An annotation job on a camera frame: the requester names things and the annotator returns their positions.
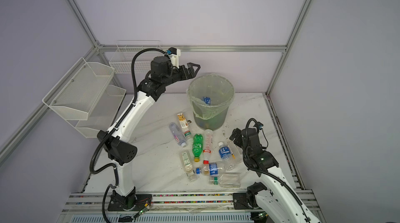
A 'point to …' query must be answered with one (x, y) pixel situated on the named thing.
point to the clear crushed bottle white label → (178, 136)
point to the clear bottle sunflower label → (185, 126)
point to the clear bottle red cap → (208, 145)
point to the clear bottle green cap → (226, 180)
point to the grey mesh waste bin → (215, 123)
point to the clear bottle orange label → (237, 153)
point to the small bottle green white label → (186, 160)
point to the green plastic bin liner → (220, 89)
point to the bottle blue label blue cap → (212, 169)
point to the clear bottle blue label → (207, 100)
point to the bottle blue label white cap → (225, 154)
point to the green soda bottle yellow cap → (197, 146)
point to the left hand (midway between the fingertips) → (193, 69)
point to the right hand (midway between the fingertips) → (236, 134)
